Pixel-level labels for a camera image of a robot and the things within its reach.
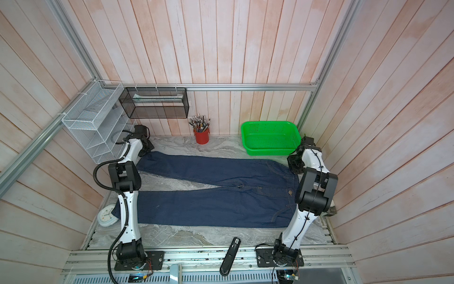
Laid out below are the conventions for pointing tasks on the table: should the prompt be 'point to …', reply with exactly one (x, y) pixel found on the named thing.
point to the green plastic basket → (271, 138)
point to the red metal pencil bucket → (203, 138)
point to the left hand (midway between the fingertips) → (148, 151)
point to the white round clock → (105, 217)
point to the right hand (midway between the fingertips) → (289, 163)
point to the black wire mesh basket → (155, 102)
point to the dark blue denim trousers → (259, 192)
